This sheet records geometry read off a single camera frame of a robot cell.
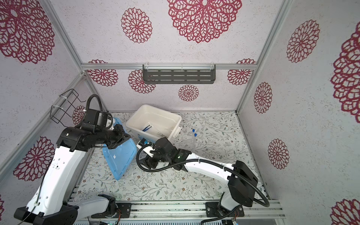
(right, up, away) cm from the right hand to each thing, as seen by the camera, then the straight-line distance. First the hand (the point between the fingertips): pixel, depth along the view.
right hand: (141, 154), depth 71 cm
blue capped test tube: (+28, +8, +18) cm, 34 cm away
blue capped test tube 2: (+30, +8, +17) cm, 35 cm away
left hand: (-4, +8, -4) cm, 10 cm away
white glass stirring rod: (+1, +12, +39) cm, 41 cm away
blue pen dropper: (-6, +12, +39) cm, 41 cm away
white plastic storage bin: (+11, +16, +28) cm, 34 cm away
